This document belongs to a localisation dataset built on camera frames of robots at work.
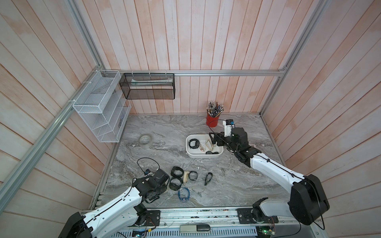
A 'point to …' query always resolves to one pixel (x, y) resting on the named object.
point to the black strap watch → (208, 177)
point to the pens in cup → (214, 109)
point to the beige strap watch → (185, 176)
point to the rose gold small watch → (202, 148)
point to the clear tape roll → (145, 140)
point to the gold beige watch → (211, 143)
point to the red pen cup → (212, 122)
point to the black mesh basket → (148, 86)
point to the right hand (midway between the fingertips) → (214, 132)
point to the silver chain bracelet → (190, 189)
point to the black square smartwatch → (193, 175)
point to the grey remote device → (194, 228)
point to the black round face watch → (210, 152)
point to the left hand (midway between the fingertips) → (161, 190)
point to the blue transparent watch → (183, 194)
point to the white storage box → (196, 153)
